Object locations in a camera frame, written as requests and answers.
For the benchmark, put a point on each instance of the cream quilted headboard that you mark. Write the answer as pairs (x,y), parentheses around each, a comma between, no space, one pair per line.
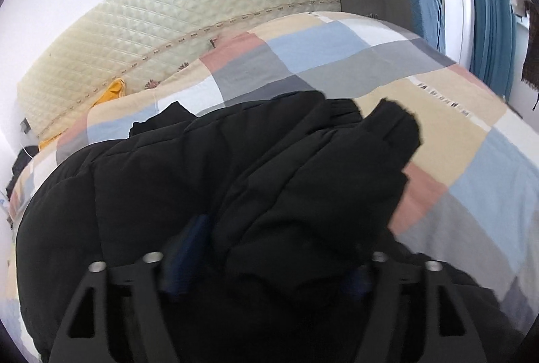
(101,46)

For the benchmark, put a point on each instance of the embroidered cream pillow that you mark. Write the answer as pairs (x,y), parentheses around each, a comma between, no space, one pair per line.
(163,62)

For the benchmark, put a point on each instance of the left wall socket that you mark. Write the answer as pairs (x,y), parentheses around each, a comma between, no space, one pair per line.
(25,127)

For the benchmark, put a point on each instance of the yellow pillow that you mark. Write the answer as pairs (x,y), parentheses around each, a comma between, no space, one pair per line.
(115,90)

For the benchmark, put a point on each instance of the black puffer jacket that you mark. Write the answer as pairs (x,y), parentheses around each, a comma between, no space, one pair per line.
(296,190)

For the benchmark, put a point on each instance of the blue curtain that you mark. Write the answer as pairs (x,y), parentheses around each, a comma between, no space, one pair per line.
(494,45)

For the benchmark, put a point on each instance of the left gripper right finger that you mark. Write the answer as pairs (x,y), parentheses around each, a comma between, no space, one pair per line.
(412,310)

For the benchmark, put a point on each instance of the plaid patchwork duvet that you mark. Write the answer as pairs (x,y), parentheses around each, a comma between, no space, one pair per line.
(472,194)

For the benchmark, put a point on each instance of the black clothes pile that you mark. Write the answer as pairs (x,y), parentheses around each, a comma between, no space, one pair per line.
(23,159)

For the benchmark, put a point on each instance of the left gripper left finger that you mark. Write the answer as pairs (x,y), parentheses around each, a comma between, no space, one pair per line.
(125,313)

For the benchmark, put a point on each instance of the blue towel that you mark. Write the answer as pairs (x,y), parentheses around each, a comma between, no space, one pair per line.
(428,22)

